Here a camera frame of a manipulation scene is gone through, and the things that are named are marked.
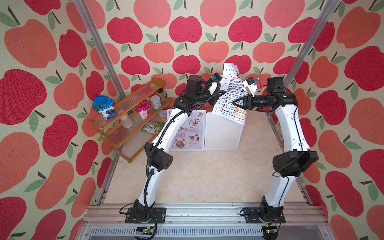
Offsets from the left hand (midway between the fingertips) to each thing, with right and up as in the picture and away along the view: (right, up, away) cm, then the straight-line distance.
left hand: (227, 94), depth 72 cm
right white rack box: (+1, -21, +21) cm, 29 cm away
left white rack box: (-17, -22, +20) cm, 35 cm away
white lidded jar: (-42, +1, +29) cm, 51 cm away
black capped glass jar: (-38, +6, +29) cm, 48 cm away
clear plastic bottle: (-57, -13, +16) cm, 61 cm away
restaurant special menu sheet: (-18, -23, +20) cm, 35 cm away
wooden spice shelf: (-56, -26, +16) cm, 63 cm away
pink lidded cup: (-47, -5, +18) cm, 51 cm away
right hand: (+6, -5, +4) cm, 9 cm away
